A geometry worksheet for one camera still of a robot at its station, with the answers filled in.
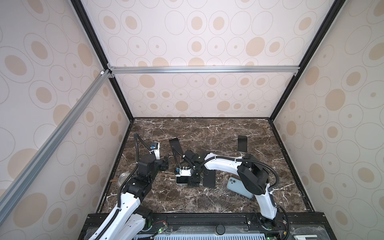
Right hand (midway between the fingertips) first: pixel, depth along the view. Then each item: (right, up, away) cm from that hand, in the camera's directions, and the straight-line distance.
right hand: (190, 177), depth 90 cm
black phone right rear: (+36, +19, +13) cm, 43 cm away
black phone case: (+11, -1, -3) cm, 11 cm away
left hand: (-13, +17, -13) cm, 25 cm away
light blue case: (-4, +2, -11) cm, 12 cm away
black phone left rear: (-11, +19, +14) cm, 26 cm away
